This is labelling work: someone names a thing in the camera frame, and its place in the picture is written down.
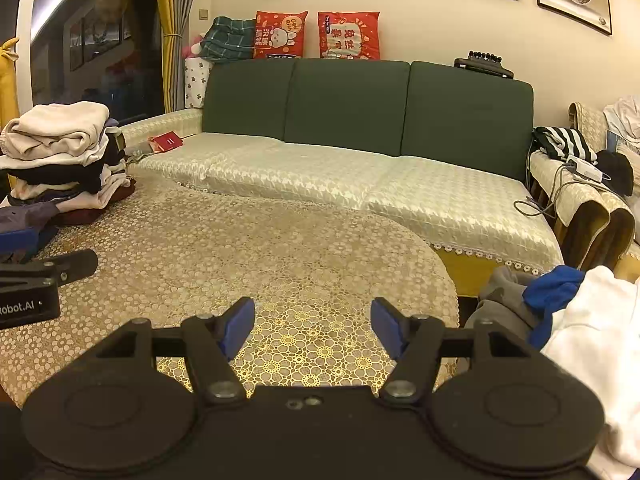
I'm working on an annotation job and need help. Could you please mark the black and white striped garment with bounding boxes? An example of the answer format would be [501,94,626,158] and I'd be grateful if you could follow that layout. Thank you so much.
[531,126,598,162]

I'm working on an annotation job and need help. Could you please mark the white printed bag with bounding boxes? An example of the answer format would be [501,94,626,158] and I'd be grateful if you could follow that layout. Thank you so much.
[184,56,213,109]

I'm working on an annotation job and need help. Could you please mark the white cloth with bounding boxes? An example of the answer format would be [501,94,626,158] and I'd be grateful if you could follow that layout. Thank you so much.
[602,95,640,141]

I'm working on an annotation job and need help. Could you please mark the green plaid cloth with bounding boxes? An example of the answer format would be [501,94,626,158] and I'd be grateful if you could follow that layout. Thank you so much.
[199,16,257,63]

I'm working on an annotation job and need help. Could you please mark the grey garment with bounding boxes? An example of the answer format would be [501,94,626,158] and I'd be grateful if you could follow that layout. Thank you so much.
[465,266,541,361]

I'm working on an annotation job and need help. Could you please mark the purple pants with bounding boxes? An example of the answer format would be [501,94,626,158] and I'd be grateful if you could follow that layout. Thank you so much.
[0,201,65,233]

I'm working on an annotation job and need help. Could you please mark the black cloth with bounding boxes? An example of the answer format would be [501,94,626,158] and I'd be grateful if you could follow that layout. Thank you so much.
[595,150,635,197]

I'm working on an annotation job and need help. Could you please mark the dark glass window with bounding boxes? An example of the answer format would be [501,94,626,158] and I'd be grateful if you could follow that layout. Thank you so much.
[20,0,166,121]

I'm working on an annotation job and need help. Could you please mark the green sofa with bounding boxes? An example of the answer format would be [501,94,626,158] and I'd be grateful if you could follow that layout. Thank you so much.
[120,59,566,301]

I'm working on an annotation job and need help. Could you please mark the yellow curtain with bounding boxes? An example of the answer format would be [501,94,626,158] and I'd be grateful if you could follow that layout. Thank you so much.
[152,0,201,113]

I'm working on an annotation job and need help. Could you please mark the royal blue garment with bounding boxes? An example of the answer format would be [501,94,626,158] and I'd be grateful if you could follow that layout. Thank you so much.
[522,266,586,351]

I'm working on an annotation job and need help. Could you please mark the red printed cushion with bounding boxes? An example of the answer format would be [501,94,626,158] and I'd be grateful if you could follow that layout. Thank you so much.
[317,10,381,61]

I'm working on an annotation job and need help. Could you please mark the red rabbit print cushion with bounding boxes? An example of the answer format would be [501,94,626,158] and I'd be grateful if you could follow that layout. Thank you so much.
[252,10,309,60]

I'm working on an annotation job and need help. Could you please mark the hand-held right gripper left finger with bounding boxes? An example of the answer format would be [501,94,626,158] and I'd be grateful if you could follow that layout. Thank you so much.
[94,296,257,405]

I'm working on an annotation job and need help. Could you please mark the red booklet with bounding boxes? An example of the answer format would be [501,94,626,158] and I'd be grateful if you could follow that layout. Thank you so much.
[150,131,185,153]

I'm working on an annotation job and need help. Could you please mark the black massager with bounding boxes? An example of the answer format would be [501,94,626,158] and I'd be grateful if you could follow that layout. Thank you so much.
[454,50,515,80]

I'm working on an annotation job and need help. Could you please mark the stack of folded clothes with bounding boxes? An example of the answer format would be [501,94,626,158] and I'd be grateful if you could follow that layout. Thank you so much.
[0,101,137,226]

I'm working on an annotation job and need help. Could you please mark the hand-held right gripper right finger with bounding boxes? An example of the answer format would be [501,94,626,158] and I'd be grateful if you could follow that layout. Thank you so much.
[370,296,535,405]

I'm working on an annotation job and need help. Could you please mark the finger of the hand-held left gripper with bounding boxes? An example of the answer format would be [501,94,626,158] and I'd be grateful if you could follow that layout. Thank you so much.
[0,229,46,264]
[0,248,99,289]

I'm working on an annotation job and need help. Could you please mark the armchair with cream cover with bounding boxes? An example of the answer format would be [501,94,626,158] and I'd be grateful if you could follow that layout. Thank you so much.
[527,101,640,273]

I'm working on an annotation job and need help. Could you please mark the white charger with cable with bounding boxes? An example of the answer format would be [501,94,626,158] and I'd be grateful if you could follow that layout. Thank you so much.
[514,156,613,218]

